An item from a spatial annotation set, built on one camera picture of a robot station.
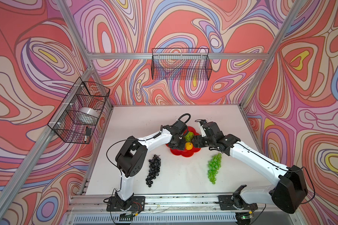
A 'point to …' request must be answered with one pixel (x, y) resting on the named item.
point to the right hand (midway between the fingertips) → (197, 142)
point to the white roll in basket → (87, 115)
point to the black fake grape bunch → (154, 166)
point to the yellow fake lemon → (188, 146)
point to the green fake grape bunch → (214, 165)
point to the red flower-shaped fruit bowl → (186, 153)
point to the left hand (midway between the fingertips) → (183, 146)
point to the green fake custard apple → (189, 136)
